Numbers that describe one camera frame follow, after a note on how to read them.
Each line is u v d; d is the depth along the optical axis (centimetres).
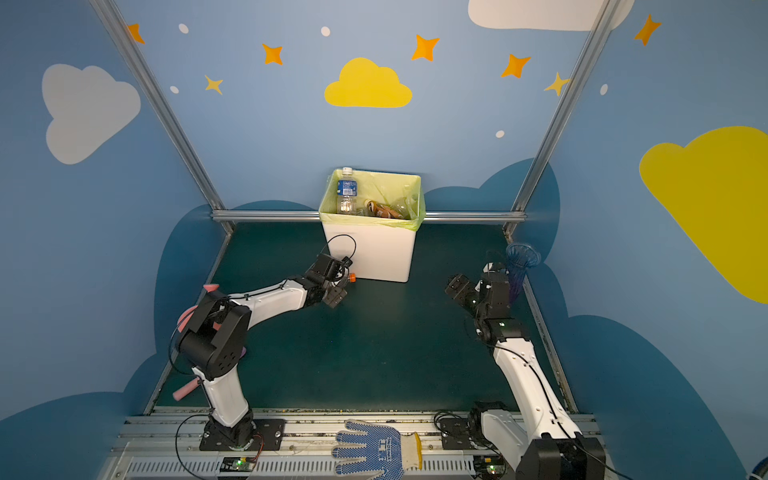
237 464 70
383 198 101
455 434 75
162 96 84
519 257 89
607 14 69
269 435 74
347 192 92
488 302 61
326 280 77
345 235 81
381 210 96
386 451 72
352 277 101
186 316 87
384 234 83
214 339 49
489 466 71
